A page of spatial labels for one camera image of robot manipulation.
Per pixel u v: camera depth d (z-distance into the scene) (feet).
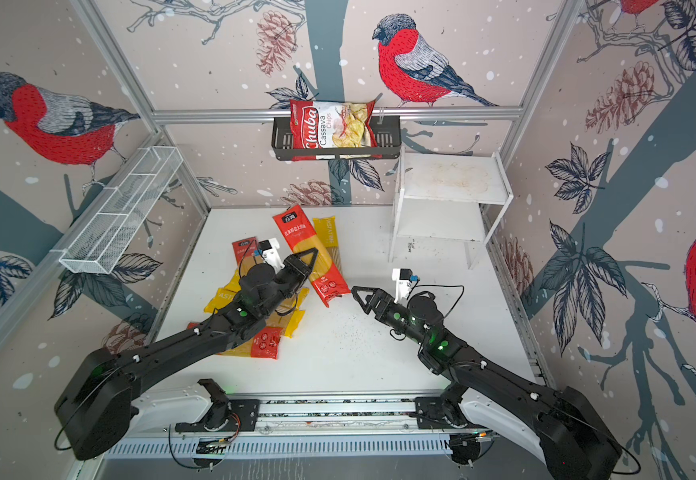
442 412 2.15
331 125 2.87
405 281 2.34
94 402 1.32
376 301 2.19
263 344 2.73
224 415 2.22
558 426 1.33
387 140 3.11
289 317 2.89
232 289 3.16
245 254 3.40
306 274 2.24
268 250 2.32
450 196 2.56
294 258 2.33
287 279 2.26
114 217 2.50
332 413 2.49
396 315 2.20
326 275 2.42
